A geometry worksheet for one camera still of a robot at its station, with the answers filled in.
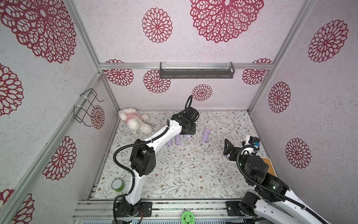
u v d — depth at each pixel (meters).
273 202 0.48
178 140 0.99
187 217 0.68
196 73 0.94
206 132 1.03
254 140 0.54
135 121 0.92
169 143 0.97
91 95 0.83
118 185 0.78
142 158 0.51
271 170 0.81
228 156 0.63
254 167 0.47
